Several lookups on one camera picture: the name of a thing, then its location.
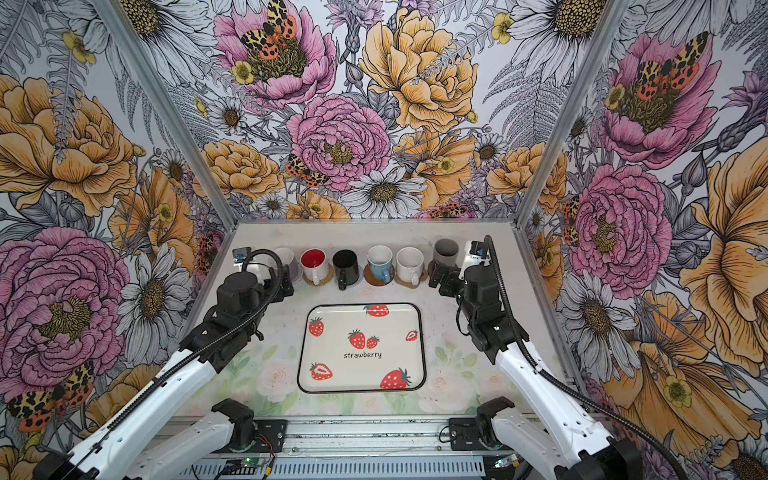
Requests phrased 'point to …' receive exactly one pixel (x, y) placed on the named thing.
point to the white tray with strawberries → (354, 347)
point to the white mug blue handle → (379, 260)
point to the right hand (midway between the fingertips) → (447, 273)
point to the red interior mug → (314, 264)
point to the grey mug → (445, 250)
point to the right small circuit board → (509, 461)
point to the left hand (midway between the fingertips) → (270, 279)
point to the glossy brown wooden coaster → (373, 279)
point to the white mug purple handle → (288, 258)
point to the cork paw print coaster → (408, 284)
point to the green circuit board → (245, 462)
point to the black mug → (346, 266)
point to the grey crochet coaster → (359, 279)
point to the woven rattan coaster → (321, 281)
